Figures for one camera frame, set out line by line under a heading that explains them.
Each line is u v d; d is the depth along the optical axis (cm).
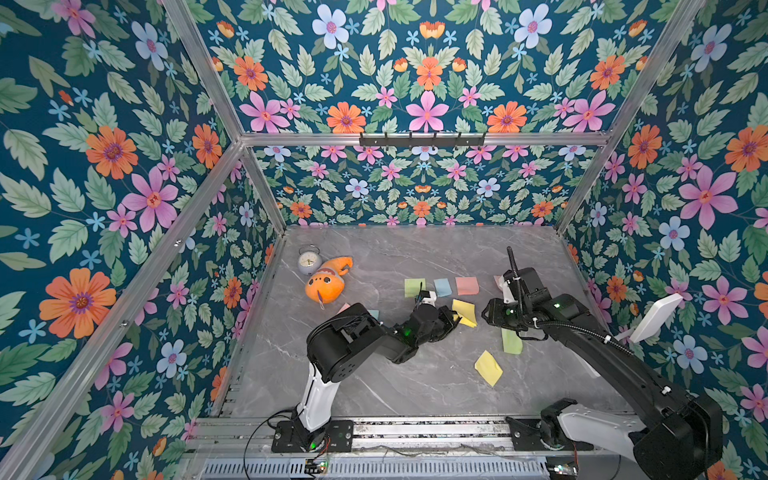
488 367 85
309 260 104
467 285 102
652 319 61
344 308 96
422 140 92
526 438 73
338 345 52
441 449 73
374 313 96
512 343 90
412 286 102
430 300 88
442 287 102
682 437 38
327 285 93
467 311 90
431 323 73
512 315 66
